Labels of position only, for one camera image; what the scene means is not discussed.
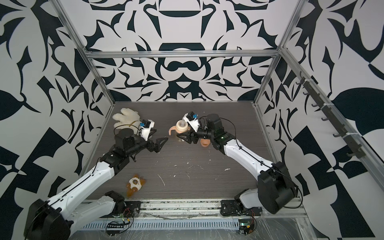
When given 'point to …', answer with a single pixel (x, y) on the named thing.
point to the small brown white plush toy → (135, 184)
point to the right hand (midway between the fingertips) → (182, 127)
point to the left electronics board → (113, 228)
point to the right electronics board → (246, 226)
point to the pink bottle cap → (205, 142)
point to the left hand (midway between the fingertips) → (160, 131)
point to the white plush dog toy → (128, 119)
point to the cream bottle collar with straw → (182, 125)
